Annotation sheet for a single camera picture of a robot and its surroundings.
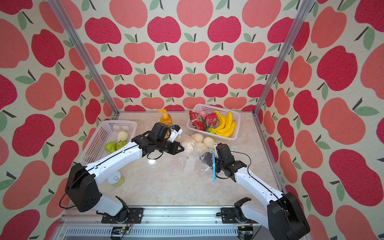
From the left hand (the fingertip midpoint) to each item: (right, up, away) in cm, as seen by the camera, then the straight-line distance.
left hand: (184, 152), depth 78 cm
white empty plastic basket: (-57, +10, +26) cm, 64 cm away
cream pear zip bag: (+10, +1, +15) cm, 18 cm away
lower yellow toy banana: (+28, +12, +23) cm, 38 cm away
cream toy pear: (-43, +7, +21) cm, 48 cm away
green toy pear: (-48, 0, +17) cm, 51 cm away
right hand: (+11, -7, +7) cm, 15 cm away
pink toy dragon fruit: (+17, +18, +27) cm, 37 cm away
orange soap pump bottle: (-12, +19, +12) cm, 25 cm away
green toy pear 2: (-42, +1, +15) cm, 45 cm away
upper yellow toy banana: (+30, +17, +24) cm, 42 cm away
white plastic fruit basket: (+21, +6, +21) cm, 30 cm away
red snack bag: (+8, +17, +24) cm, 30 cm away
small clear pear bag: (+2, -7, +7) cm, 11 cm away
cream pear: (+2, +1, +2) cm, 3 cm away
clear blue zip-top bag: (+7, -2, +1) cm, 8 cm away
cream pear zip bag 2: (+15, +3, +18) cm, 24 cm away
